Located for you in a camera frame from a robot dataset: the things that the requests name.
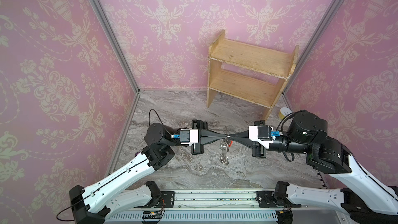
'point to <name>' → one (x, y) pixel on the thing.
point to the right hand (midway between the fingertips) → (231, 132)
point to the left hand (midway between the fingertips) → (225, 138)
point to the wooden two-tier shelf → (257, 89)
